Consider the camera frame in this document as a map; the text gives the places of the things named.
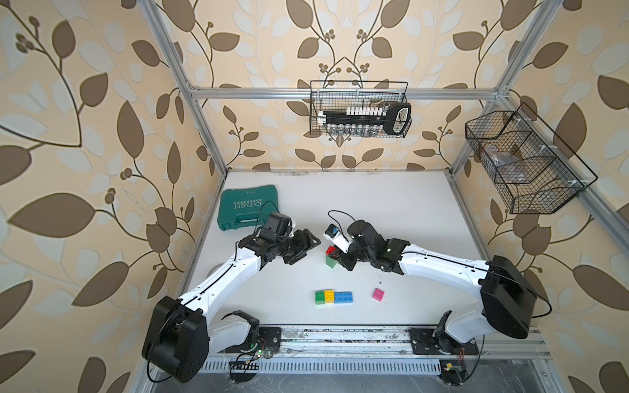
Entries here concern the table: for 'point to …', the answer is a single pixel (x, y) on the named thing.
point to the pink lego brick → (377, 294)
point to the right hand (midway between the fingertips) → (333, 249)
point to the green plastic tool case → (246, 206)
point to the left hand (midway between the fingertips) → (312, 243)
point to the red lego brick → (330, 250)
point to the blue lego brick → (343, 297)
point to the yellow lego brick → (329, 296)
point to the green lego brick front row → (319, 297)
